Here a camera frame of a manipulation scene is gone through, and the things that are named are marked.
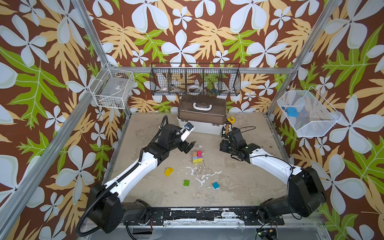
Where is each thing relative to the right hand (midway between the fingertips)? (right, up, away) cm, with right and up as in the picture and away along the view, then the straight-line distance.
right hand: (222, 144), depth 89 cm
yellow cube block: (-14, -10, +2) cm, 17 cm away
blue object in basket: (+41, +19, -3) cm, 45 cm away
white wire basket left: (-65, +33, -3) cm, 74 cm away
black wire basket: (-15, +43, +10) cm, 46 cm away
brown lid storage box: (-9, +19, +3) cm, 21 cm away
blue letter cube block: (-16, -9, +2) cm, 19 cm away
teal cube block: (-5, -23, -4) cm, 24 cm away
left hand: (-21, +8, -10) cm, 25 cm away
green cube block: (-22, -22, -3) cm, 31 cm away
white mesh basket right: (+47, +16, -13) cm, 51 cm away
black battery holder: (+7, +9, +19) cm, 22 cm away
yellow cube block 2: (-16, -11, +2) cm, 20 cm away
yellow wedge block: (-33, -16, -1) cm, 36 cm away
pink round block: (-14, -6, +2) cm, 15 cm away
